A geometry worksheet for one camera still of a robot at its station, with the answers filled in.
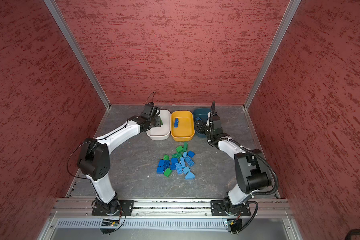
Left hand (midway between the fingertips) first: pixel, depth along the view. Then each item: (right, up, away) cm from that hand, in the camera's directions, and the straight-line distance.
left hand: (156, 122), depth 93 cm
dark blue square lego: (+3, -28, -7) cm, 29 cm away
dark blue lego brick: (+12, -1, +16) cm, 19 cm away
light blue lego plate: (+28, +3, +16) cm, 33 cm away
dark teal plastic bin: (+33, +6, +18) cm, 38 cm away
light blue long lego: (+21, -24, -4) cm, 32 cm away
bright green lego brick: (+8, -28, -9) cm, 31 cm away
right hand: (+27, -3, 0) cm, 27 cm away
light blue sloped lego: (+21, -31, -10) cm, 38 cm away
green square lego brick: (+15, -17, 0) cm, 23 cm away
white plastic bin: (+2, -7, +9) cm, 12 cm away
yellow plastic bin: (+19, -7, +13) cm, 24 cm away
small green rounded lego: (+7, -21, -3) cm, 23 cm away
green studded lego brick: (+19, -16, +2) cm, 24 cm away
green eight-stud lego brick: (+13, -21, -1) cm, 25 cm away
